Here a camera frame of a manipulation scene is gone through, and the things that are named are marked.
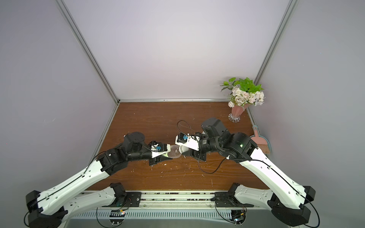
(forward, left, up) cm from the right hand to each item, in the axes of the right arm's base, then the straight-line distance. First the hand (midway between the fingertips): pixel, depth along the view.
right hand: (184, 143), depth 59 cm
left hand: (0, +7, -8) cm, 10 cm away
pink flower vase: (+37, -35, -28) cm, 58 cm away
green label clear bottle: (-2, +5, -5) cm, 7 cm away
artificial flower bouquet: (+38, -35, -4) cm, 51 cm away
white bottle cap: (-3, 0, 0) cm, 3 cm away
